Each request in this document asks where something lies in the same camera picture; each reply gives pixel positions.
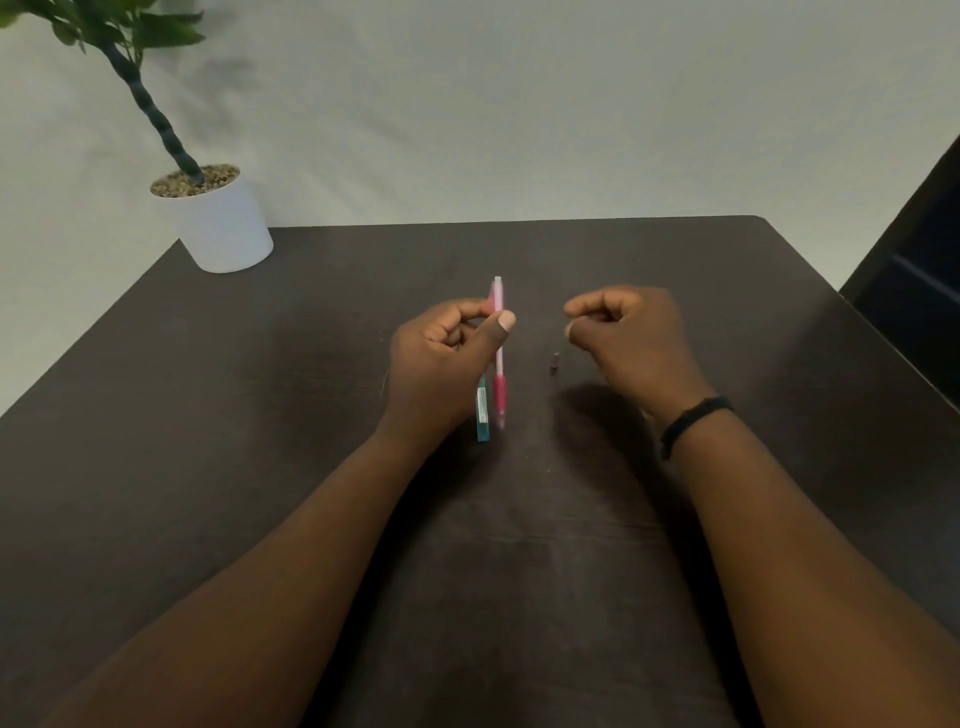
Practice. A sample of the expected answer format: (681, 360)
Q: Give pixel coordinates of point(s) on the person's left hand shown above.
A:
(427, 375)

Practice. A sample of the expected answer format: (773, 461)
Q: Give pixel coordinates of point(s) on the person's right hand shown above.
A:
(645, 345)

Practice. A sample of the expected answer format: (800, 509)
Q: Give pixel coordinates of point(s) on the teal pencil lead case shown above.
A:
(483, 420)

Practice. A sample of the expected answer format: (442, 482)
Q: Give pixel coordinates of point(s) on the pink mechanical pencil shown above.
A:
(499, 375)

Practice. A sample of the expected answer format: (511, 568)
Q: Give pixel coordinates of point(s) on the person's left forearm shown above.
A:
(262, 600)

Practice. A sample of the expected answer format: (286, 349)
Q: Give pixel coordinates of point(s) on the person's right forearm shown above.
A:
(810, 600)

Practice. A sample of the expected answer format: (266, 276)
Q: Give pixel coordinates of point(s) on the black wristband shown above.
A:
(694, 416)

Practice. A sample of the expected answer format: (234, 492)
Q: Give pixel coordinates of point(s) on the white plant pot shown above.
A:
(225, 232)

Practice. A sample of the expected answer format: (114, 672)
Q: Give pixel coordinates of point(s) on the green artificial plant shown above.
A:
(154, 112)

